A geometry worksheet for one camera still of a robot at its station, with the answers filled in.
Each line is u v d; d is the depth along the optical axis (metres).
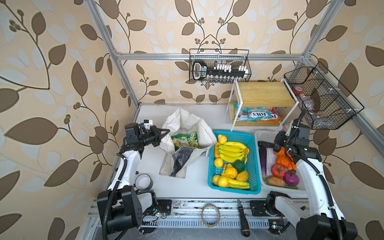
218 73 0.84
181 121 0.87
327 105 0.72
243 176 0.80
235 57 0.91
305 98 0.76
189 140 0.92
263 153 0.88
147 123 0.77
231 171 0.81
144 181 0.83
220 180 0.75
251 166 0.83
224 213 0.74
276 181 0.77
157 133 0.69
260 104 0.77
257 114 0.87
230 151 0.90
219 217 0.69
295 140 0.57
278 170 0.81
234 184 0.77
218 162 0.86
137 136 0.64
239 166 0.82
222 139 0.90
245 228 0.68
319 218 0.38
